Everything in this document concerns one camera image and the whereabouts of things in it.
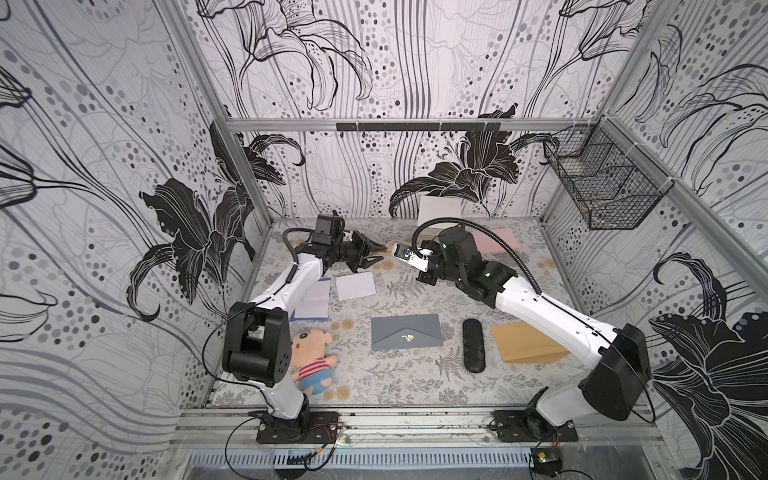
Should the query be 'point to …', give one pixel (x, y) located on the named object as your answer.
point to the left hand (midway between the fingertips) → (386, 251)
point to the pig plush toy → (309, 357)
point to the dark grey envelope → (406, 332)
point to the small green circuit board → (546, 461)
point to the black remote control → (474, 352)
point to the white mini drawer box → (437, 207)
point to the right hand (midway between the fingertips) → (412, 248)
